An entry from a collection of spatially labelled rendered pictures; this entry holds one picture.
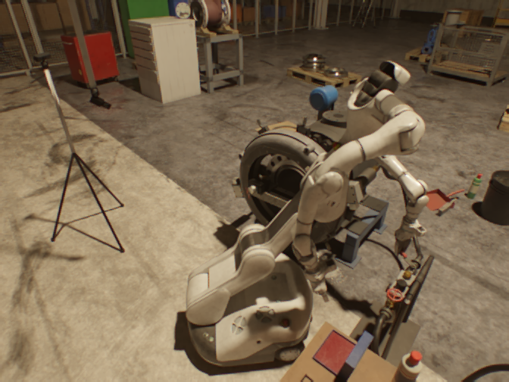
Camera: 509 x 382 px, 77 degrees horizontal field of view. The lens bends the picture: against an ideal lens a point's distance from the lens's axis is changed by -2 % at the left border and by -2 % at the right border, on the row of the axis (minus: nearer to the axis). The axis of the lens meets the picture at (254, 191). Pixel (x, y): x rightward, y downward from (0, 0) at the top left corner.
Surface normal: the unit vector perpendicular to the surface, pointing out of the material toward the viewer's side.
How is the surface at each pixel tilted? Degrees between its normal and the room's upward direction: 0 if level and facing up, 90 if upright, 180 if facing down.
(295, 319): 41
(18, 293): 0
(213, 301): 90
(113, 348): 0
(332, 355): 0
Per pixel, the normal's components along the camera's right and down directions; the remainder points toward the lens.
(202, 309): 0.12, 0.55
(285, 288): 0.00, -0.83
